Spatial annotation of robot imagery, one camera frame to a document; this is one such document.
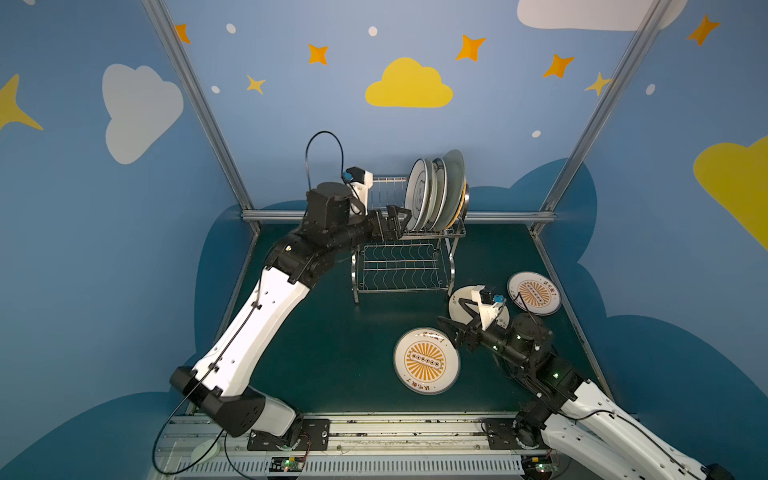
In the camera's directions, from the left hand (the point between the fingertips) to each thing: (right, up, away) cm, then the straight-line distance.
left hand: (401, 213), depth 62 cm
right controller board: (+34, -61, +9) cm, 70 cm away
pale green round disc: (-47, -55, +8) cm, 73 cm away
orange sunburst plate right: (+50, -23, +39) cm, 67 cm away
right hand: (+14, -22, +9) cm, 27 cm away
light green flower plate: (+12, +11, +33) cm, 37 cm away
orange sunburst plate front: (+9, -40, +24) cm, 47 cm away
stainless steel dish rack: (+8, -11, +42) cm, 44 cm away
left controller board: (-27, -59, +8) cm, 66 cm away
